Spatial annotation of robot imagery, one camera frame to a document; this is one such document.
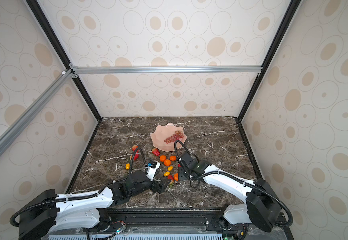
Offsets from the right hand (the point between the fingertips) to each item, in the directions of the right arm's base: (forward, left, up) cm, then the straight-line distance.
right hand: (182, 173), depth 84 cm
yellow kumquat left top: (+7, +34, -4) cm, 34 cm away
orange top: (+13, +12, -5) cm, 19 cm away
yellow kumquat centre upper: (+6, +7, -6) cm, 11 cm away
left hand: (-5, +7, +6) cm, 10 cm away
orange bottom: (0, +4, -4) cm, 6 cm away
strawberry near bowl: (+17, +17, -4) cm, 24 cm away
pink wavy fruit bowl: (+34, +13, -4) cm, 37 cm away
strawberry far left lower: (+15, +29, -5) cm, 33 cm away
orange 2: (+9, +9, -4) cm, 13 cm away
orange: (+12, +6, -4) cm, 14 cm away
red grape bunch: (+28, +2, -1) cm, 28 cm away
